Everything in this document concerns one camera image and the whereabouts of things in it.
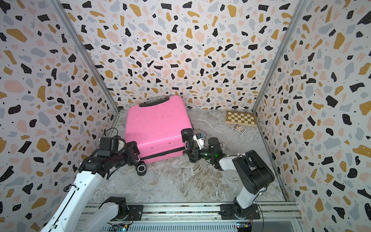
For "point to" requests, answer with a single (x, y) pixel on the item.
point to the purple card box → (239, 128)
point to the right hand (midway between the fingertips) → (186, 153)
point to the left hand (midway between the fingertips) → (138, 153)
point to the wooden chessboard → (240, 118)
